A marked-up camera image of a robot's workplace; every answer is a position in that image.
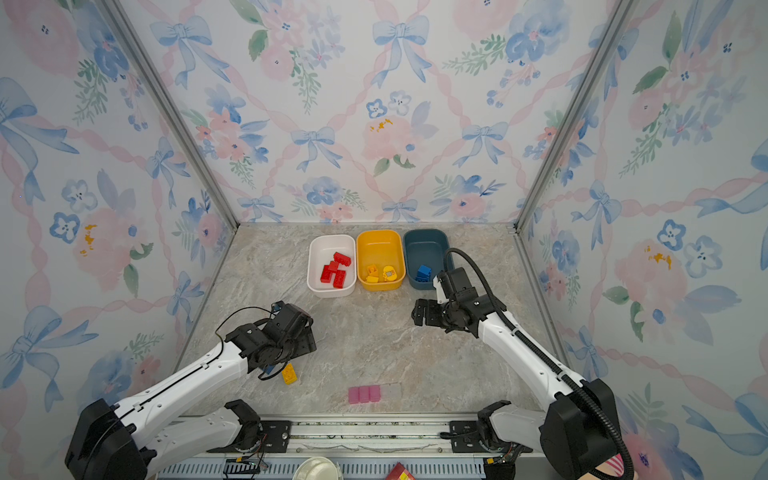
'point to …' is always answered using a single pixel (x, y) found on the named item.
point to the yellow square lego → (371, 279)
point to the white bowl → (317, 468)
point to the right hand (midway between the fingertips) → (426, 313)
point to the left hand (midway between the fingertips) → (305, 341)
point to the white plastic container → (321, 250)
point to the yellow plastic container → (380, 260)
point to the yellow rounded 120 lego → (393, 275)
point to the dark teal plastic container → (425, 253)
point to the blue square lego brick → (424, 268)
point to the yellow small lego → (372, 270)
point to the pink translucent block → (364, 394)
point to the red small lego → (333, 265)
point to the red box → (398, 472)
